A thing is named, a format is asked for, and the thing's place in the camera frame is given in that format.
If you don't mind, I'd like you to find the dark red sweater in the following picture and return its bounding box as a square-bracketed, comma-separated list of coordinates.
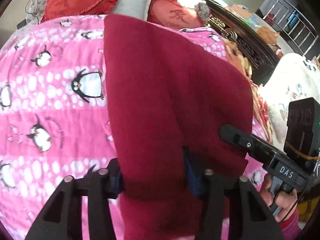
[104, 14, 253, 239]

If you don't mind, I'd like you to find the magenta right sleeve forearm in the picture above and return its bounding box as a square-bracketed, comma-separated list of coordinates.
[279, 209, 301, 240]

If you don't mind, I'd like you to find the right hand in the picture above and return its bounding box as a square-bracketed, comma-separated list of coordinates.
[260, 174, 298, 223]

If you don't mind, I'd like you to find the white patterned quilt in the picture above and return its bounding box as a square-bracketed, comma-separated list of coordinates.
[259, 53, 319, 145]

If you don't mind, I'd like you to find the pink penguin blanket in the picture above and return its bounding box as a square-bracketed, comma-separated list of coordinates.
[0, 14, 273, 240]

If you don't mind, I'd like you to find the dark carved wooden headboard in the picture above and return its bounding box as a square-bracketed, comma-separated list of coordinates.
[205, 0, 279, 85]

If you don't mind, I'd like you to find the orange patterned blanket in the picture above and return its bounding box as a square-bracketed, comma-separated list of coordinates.
[222, 38, 273, 145]

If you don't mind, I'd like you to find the metal railing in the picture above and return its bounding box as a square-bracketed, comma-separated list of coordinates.
[263, 0, 319, 60]

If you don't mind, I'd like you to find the small red heart cushion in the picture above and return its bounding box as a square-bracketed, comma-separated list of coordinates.
[147, 0, 204, 30]

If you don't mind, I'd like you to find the white pillow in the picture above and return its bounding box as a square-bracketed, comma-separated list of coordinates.
[110, 0, 152, 21]

